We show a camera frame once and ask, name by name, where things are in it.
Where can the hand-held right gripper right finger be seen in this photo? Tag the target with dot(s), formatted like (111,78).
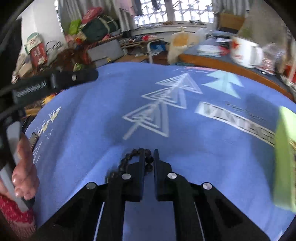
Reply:
(156,166)

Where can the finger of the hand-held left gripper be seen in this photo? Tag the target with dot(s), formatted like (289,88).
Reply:
(74,77)

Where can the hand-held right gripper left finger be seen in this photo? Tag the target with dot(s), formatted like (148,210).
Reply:
(141,166)

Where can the green plastic tray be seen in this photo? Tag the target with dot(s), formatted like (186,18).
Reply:
(285,162)

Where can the person's left forearm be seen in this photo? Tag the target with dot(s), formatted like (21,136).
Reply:
(13,220)

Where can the person's left hand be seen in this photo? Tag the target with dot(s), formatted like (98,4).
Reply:
(26,173)

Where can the red carton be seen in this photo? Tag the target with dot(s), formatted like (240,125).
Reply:
(38,54)

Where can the grey flat board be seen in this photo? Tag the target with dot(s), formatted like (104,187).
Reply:
(105,51)

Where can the blue printed tablecloth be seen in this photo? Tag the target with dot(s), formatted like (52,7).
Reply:
(115,92)

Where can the dark smartphone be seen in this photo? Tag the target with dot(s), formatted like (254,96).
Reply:
(34,140)

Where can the bright green bag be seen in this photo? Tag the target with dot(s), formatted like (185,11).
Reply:
(74,26)

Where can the dark green duffel bag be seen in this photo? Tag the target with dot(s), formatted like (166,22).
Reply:
(100,27)

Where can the red bag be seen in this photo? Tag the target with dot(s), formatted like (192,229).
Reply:
(91,15)

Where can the translucent yellowish container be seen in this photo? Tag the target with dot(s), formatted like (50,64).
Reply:
(181,46)

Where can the window grille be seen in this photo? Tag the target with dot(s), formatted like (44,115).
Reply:
(175,10)

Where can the wooden desk with blue top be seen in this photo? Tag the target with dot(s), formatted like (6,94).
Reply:
(217,59)

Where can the white enamel mug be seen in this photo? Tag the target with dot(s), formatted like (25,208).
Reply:
(245,53)

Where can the clear plastic jar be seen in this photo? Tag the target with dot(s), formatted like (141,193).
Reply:
(271,58)

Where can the white metal chair frame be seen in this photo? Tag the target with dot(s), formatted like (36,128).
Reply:
(155,49)

